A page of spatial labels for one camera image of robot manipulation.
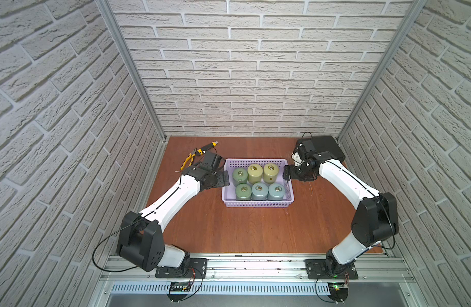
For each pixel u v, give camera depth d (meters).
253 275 0.73
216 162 0.67
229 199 0.93
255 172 0.94
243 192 0.87
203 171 0.60
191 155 1.08
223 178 0.76
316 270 0.73
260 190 0.87
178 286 0.73
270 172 0.94
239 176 0.92
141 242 0.41
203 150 1.12
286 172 0.81
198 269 0.73
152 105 1.04
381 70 0.86
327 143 1.15
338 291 0.70
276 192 0.86
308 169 0.65
